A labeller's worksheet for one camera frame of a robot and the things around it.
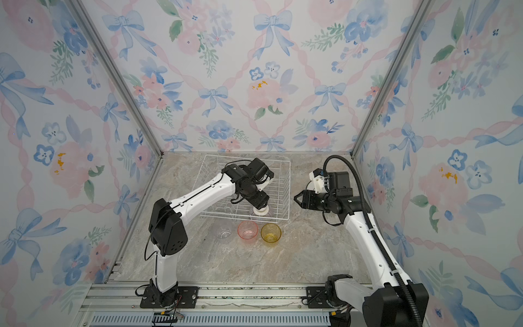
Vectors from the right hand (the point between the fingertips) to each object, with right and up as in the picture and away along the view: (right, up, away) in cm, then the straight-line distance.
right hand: (300, 197), depth 78 cm
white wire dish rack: (-6, +1, +25) cm, 26 cm away
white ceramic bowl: (-15, -7, +10) cm, 20 cm away
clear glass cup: (-32, -17, +12) cm, 38 cm away
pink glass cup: (-21, -16, +11) cm, 29 cm away
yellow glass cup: (-11, -17, +10) cm, 23 cm away
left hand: (-15, -1, +7) cm, 17 cm away
